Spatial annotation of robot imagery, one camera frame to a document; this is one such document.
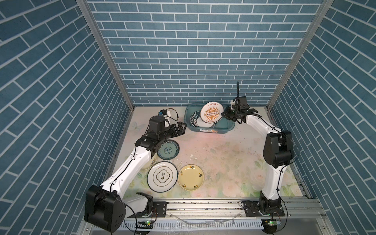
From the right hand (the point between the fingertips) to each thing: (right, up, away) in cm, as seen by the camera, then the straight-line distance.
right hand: (222, 113), depth 97 cm
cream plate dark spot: (-45, -31, -8) cm, 56 cm away
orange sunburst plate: (-7, +1, +5) cm, 8 cm away
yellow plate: (-20, -38, -13) cm, 45 cm away
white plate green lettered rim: (-17, -6, +11) cm, 21 cm away
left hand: (-24, -8, -18) cm, 31 cm away
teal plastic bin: (+4, -9, +11) cm, 14 cm away
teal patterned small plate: (-36, -25, -1) cm, 44 cm away
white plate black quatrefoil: (-37, -38, -13) cm, 55 cm away
